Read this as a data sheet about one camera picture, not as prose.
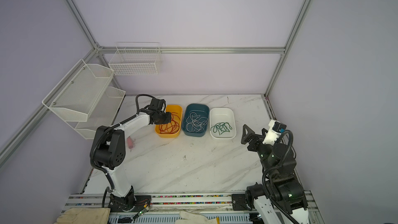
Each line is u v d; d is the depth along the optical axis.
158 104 0.78
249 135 0.53
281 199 0.41
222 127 1.01
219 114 1.08
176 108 1.05
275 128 0.50
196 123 1.04
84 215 0.70
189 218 0.70
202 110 1.11
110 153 0.50
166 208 0.73
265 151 0.52
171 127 1.01
